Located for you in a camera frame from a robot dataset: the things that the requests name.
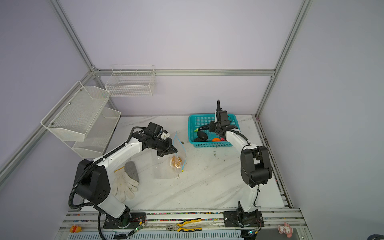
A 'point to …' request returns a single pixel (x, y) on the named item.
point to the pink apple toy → (222, 139)
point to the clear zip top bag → (179, 146)
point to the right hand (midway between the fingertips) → (211, 123)
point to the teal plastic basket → (196, 121)
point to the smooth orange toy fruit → (216, 139)
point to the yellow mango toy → (175, 162)
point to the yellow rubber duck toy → (75, 228)
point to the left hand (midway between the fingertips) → (176, 151)
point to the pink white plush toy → (285, 229)
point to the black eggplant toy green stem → (203, 128)
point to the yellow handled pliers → (175, 227)
